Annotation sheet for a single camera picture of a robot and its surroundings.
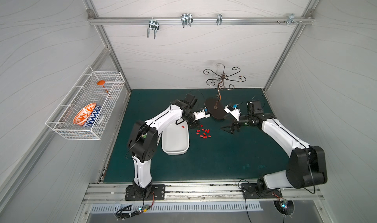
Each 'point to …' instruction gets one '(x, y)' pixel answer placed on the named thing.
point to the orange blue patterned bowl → (86, 115)
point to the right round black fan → (287, 211)
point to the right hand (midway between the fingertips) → (223, 121)
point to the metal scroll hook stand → (215, 107)
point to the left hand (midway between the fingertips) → (197, 123)
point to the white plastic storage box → (175, 138)
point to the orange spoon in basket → (101, 82)
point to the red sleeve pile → (183, 126)
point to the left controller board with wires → (126, 212)
